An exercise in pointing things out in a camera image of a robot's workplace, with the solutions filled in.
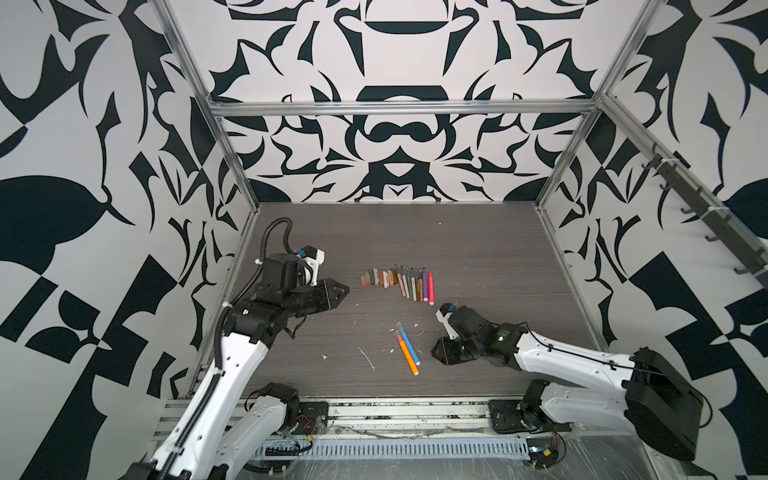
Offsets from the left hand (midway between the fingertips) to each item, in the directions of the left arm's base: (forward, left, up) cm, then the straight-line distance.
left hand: (346, 285), depth 71 cm
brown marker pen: (+13, -20, -23) cm, 33 cm away
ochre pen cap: (+15, -8, -23) cm, 29 cm away
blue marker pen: (-6, -16, -22) cm, 28 cm away
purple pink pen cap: (+16, -7, -23) cm, 29 cm away
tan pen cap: (+15, -12, -23) cm, 30 cm away
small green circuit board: (-32, -45, -24) cm, 61 cm away
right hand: (-10, -22, -20) cm, 31 cm away
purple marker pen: (+12, -22, -22) cm, 34 cm away
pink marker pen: (+12, -16, -23) cm, 30 cm away
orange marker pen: (-8, -15, -23) cm, 29 cm away
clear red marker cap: (+15, -3, -23) cm, 27 cm away
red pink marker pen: (+11, -24, -22) cm, 35 cm away
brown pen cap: (+15, -13, -23) cm, 30 cm away
